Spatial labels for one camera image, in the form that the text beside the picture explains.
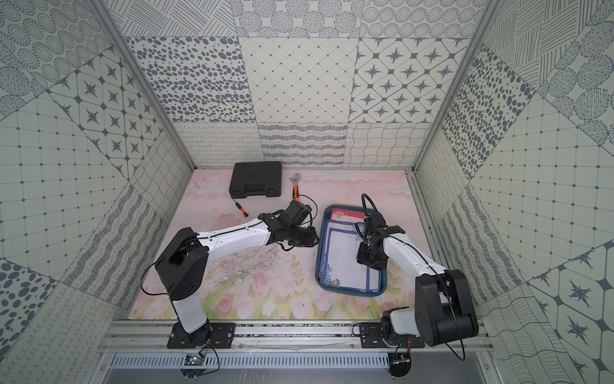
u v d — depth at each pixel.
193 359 0.71
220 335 0.73
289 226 0.69
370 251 0.75
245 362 0.70
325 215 0.96
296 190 1.11
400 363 0.72
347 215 1.00
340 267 0.88
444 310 0.42
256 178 1.14
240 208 1.05
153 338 0.75
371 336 0.73
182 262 0.49
